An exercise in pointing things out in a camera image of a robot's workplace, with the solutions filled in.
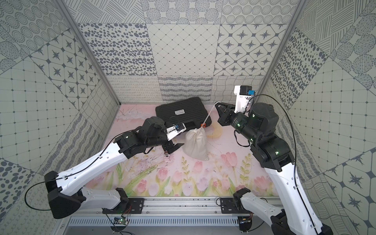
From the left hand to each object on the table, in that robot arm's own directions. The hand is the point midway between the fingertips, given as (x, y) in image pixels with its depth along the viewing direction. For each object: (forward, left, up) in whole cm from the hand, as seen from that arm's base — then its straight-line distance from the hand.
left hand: (177, 129), depth 70 cm
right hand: (-1, -17, +18) cm, 24 cm away
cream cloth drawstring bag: (-1, -9, -13) cm, 15 cm away
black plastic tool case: (+31, -6, -21) cm, 38 cm away
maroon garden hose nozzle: (0, +9, -26) cm, 28 cm away
